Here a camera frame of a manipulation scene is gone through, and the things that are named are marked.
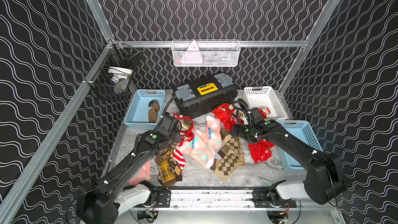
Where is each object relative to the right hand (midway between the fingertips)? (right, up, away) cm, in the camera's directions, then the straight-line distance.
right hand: (237, 133), depth 86 cm
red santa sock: (-4, +10, +14) cm, 18 cm away
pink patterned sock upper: (-12, 0, +11) cm, 16 cm away
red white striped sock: (-32, -13, -1) cm, 35 cm away
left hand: (-33, +2, -7) cm, 34 cm away
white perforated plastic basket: (+22, +22, +30) cm, 43 cm away
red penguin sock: (+21, +11, +14) cm, 28 cm away
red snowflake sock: (+13, -10, +2) cm, 17 cm away
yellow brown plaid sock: (-39, -20, -5) cm, 44 cm away
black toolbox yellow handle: (-21, +21, +7) cm, 30 cm away
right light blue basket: (+44, 0, +11) cm, 45 cm away
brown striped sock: (-30, +5, +9) cm, 32 cm away
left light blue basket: (-59, +13, +26) cm, 66 cm away
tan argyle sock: (-3, -13, 0) cm, 13 cm away
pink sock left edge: (-50, -21, -5) cm, 55 cm away
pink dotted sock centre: (-21, -9, +3) cm, 23 cm away
